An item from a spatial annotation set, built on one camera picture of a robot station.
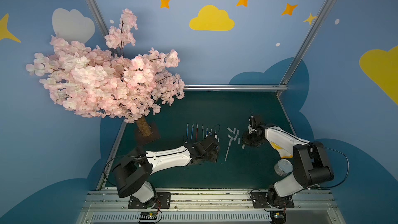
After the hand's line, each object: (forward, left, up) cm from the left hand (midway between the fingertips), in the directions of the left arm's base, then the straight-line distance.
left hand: (218, 152), depth 83 cm
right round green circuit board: (-28, -28, -10) cm, 41 cm away
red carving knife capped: (+18, +12, -8) cm, 23 cm away
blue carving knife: (+16, +19, -6) cm, 26 cm away
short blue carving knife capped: (+17, +3, -8) cm, 19 cm away
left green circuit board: (-29, +34, -10) cm, 46 cm away
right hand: (+10, -18, -5) cm, 21 cm away
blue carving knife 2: (+17, +15, -8) cm, 24 cm away
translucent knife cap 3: (+14, -8, -7) cm, 18 cm away
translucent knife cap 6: (+6, -16, -5) cm, 17 cm away
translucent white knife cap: (+19, -9, -8) cm, 22 cm away
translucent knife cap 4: (+13, -12, -7) cm, 19 cm away
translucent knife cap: (+18, -12, -8) cm, 23 cm away
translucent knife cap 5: (+9, -14, -5) cm, 17 cm away
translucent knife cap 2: (+17, -14, -7) cm, 23 cm away
